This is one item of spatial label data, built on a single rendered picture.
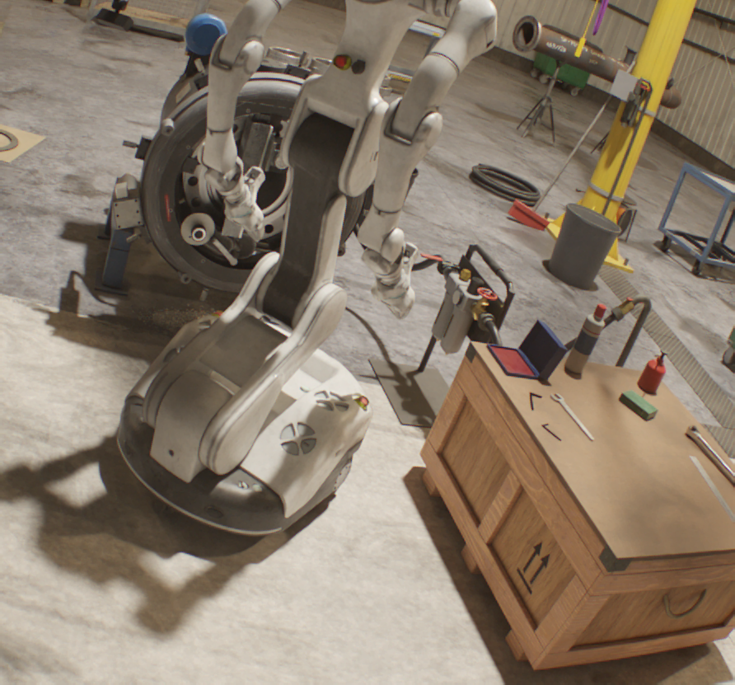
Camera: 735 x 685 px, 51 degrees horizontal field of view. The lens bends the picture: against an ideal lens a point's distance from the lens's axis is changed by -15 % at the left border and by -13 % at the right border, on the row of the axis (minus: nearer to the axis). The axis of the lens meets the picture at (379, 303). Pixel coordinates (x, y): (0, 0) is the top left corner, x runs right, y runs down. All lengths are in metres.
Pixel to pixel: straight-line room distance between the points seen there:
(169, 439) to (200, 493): 0.15
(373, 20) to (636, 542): 1.33
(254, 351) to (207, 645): 0.76
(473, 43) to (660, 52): 4.28
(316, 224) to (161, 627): 1.03
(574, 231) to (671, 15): 1.88
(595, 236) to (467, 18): 3.43
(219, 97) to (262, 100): 0.73
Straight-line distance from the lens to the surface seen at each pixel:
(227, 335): 2.14
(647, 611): 2.25
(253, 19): 1.89
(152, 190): 2.70
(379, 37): 1.88
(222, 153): 1.99
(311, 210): 2.02
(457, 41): 1.74
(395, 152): 1.69
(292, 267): 2.14
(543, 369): 2.52
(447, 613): 2.27
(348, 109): 1.90
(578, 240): 5.10
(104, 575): 2.00
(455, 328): 3.00
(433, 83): 1.69
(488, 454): 2.45
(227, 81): 1.90
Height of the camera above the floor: 1.45
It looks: 22 degrees down
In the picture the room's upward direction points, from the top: 21 degrees clockwise
